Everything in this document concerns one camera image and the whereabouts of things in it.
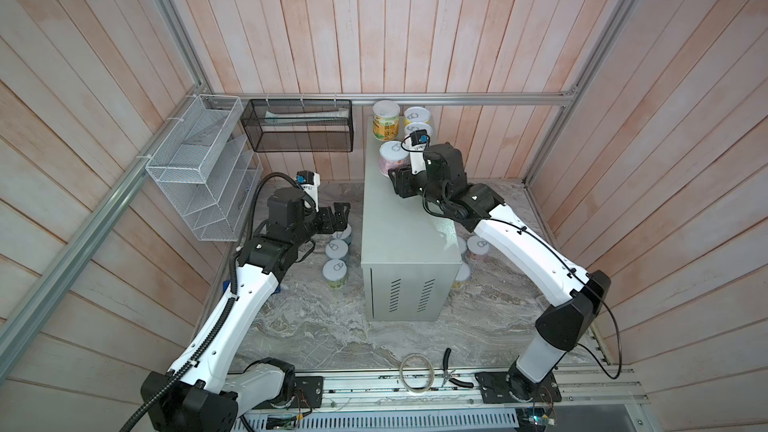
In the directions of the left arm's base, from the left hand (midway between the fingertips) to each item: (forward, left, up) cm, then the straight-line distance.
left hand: (335, 211), depth 74 cm
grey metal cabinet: (-16, -18, +5) cm, 24 cm away
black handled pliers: (-31, -29, -29) cm, 52 cm away
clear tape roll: (-32, -25, -29) cm, 50 cm away
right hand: (+8, -15, +7) cm, 19 cm away
